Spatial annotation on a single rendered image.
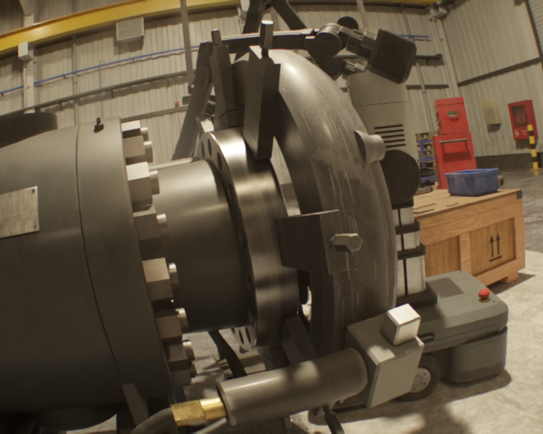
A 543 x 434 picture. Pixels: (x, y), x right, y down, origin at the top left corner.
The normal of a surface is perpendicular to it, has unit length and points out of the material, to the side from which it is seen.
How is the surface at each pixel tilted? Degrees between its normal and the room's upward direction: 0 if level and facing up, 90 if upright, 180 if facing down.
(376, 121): 100
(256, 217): 75
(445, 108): 90
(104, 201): 65
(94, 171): 54
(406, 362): 112
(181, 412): 60
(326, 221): 86
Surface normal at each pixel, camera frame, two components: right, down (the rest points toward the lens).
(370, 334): -0.03, -0.90
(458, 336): -0.12, 0.09
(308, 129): -0.36, -0.29
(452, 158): -0.33, 0.12
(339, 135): 0.21, -0.41
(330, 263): 0.28, -0.05
